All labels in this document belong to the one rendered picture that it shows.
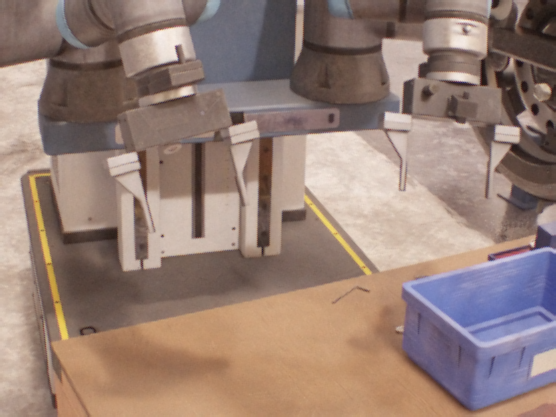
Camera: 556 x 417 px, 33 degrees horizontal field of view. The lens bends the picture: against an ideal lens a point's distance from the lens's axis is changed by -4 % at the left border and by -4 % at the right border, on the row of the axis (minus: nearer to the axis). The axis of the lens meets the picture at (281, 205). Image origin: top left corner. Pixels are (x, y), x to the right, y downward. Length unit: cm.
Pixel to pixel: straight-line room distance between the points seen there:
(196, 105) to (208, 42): 64
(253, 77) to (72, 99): 40
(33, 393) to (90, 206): 45
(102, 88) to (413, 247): 147
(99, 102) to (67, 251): 54
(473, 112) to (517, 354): 34
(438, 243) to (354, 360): 151
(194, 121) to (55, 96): 52
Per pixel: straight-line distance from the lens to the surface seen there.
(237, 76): 187
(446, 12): 133
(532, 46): 261
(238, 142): 123
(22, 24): 155
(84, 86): 165
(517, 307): 160
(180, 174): 200
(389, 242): 292
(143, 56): 118
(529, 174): 271
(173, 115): 120
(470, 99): 130
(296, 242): 215
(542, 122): 283
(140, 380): 141
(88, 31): 130
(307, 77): 179
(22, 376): 229
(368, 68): 178
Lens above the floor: 126
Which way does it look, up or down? 24 degrees down
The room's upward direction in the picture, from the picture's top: 2 degrees clockwise
